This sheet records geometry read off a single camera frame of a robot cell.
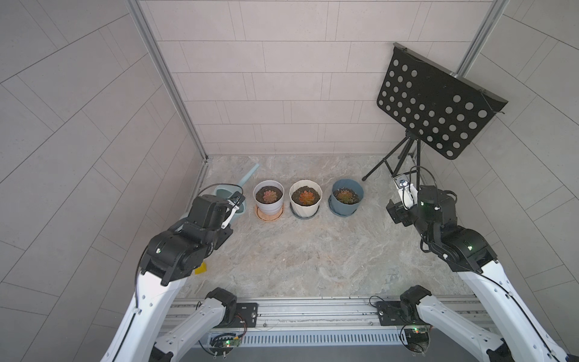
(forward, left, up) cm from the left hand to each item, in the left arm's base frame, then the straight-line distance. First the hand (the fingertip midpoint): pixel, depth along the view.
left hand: (219, 213), depth 65 cm
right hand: (+7, -55, +2) cm, 56 cm away
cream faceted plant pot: (+12, -25, -18) cm, 33 cm away
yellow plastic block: (-8, +11, -26) cm, 29 cm away
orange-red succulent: (+17, -27, -17) cm, 36 cm away
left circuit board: (-29, -1, -26) cm, 39 cm away
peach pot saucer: (+14, -11, -26) cm, 32 cm away
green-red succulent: (+19, -44, -18) cm, 51 cm away
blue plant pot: (+15, -40, -21) cm, 48 cm away
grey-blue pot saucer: (+13, -25, -25) cm, 38 cm away
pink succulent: (+19, -11, -19) cm, 29 cm away
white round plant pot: (+15, -11, -21) cm, 29 cm away
